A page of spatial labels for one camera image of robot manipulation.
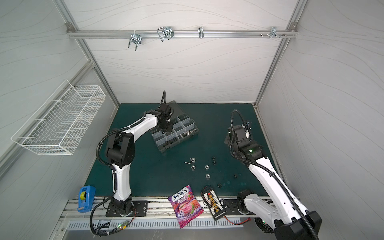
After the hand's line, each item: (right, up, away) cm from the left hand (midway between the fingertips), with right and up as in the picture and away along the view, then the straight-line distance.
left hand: (171, 126), depth 98 cm
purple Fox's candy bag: (+11, -38, -26) cm, 47 cm away
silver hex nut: (+15, -20, -8) cm, 26 cm away
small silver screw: (+10, -21, -10) cm, 25 cm away
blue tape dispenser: (-38, -34, -25) cm, 57 cm away
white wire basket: (-47, +3, -29) cm, 56 cm away
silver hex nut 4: (+23, -27, -14) cm, 39 cm away
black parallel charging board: (+25, -37, -25) cm, 51 cm away
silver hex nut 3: (+23, -23, -12) cm, 35 cm away
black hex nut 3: (+39, -27, -15) cm, 50 cm away
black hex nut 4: (+30, -31, -18) cm, 46 cm away
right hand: (+41, -3, -22) cm, 46 cm away
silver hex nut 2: (+15, -23, -12) cm, 30 cm away
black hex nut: (+27, -19, -8) cm, 34 cm away
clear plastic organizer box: (+9, -1, +3) cm, 9 cm away
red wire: (+43, -43, -27) cm, 67 cm away
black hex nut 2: (+28, -21, -10) cm, 36 cm away
